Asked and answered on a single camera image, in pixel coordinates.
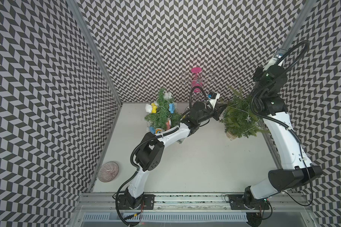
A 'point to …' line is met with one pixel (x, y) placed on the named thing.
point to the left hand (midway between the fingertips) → (227, 105)
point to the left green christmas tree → (162, 118)
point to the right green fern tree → (239, 119)
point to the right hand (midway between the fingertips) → (273, 65)
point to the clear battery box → (180, 142)
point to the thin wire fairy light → (248, 119)
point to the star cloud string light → (152, 108)
